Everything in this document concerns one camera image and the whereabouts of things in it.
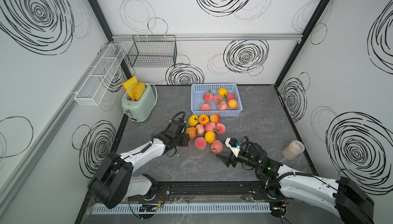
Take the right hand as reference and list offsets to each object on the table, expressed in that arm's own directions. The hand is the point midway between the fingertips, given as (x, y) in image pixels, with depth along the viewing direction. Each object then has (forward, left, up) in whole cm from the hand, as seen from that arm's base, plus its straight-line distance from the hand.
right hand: (220, 149), depth 76 cm
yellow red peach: (+21, +9, -6) cm, 23 cm away
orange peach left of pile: (+13, +16, -7) cm, 21 cm away
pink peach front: (+4, +1, -6) cm, 8 cm away
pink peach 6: (+5, +10, -5) cm, 12 cm away
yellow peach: (+46, -4, -7) cm, 47 cm away
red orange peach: (+33, -4, -7) cm, 34 cm away
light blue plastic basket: (+45, +14, -9) cm, 48 cm away
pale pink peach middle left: (+15, +11, -7) cm, 20 cm away
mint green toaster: (+22, +47, +2) cm, 52 cm away
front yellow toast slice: (+31, +48, +9) cm, 58 cm away
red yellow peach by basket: (+23, +2, -7) cm, 24 cm away
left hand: (+9, +19, -8) cm, 23 cm away
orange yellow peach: (+34, -10, -6) cm, 36 cm away
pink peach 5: (+16, +5, -6) cm, 18 cm away
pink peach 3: (+40, 0, -6) cm, 40 cm away
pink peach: (+39, +6, -5) cm, 40 cm away
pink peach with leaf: (+16, -2, -7) cm, 18 cm away
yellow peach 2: (+10, +5, -7) cm, 13 cm away
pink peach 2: (+42, -10, -7) cm, 44 cm away
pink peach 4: (+32, +8, -7) cm, 33 cm away
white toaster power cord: (+41, +46, +5) cm, 61 cm away
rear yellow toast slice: (+36, +55, +10) cm, 66 cm away
